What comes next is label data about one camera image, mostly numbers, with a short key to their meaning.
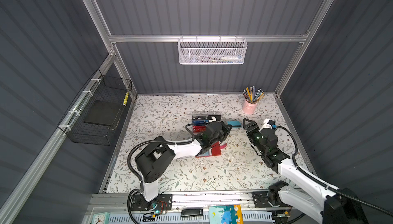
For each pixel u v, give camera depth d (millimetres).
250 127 733
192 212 682
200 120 968
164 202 722
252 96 1051
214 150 928
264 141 621
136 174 493
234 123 881
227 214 695
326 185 443
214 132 656
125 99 826
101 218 682
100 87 789
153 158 501
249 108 1045
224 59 906
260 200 736
